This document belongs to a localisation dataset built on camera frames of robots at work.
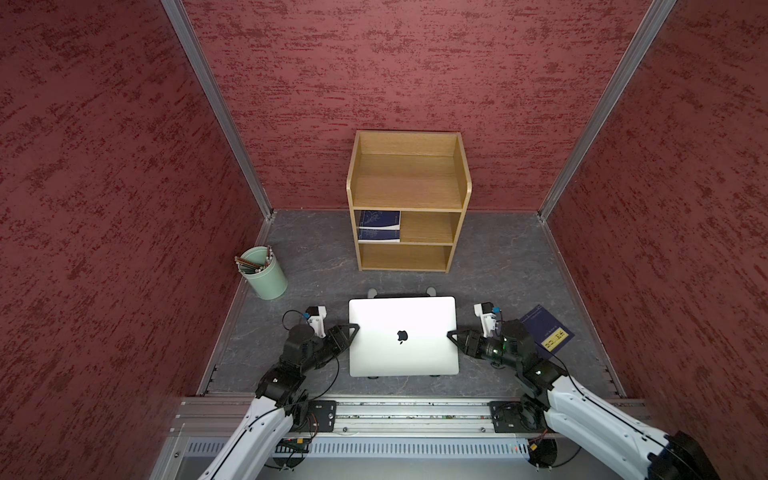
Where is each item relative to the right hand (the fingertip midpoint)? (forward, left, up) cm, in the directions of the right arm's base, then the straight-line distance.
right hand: (448, 342), depth 81 cm
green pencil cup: (+20, +54, +1) cm, 58 cm away
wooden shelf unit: (+34, +10, +25) cm, 44 cm away
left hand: (+2, +26, +1) cm, 26 cm away
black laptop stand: (+13, +4, +5) cm, 14 cm away
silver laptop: (+1, +13, +1) cm, 13 cm away
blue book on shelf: (+33, +20, +13) cm, 40 cm away
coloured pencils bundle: (+21, +58, +9) cm, 63 cm away
